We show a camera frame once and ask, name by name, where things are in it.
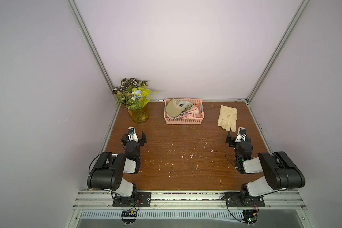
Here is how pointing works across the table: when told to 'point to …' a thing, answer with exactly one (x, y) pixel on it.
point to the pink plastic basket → (197, 102)
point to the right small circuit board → (250, 216)
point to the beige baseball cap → (175, 108)
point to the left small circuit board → (128, 216)
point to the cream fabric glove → (227, 118)
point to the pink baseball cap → (191, 114)
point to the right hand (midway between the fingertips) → (238, 131)
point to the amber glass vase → (140, 116)
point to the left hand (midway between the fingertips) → (136, 130)
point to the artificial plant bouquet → (132, 94)
